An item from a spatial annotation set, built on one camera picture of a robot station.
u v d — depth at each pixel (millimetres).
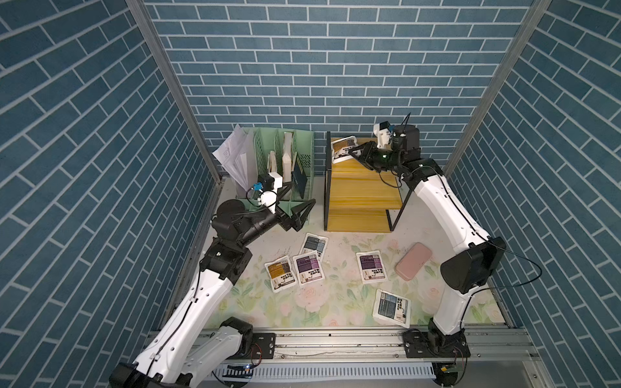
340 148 793
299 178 1050
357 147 747
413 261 918
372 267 911
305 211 587
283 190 645
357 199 908
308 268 889
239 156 879
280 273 872
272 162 1003
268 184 510
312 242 961
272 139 1083
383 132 707
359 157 710
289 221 578
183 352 407
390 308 806
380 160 665
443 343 645
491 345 759
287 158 912
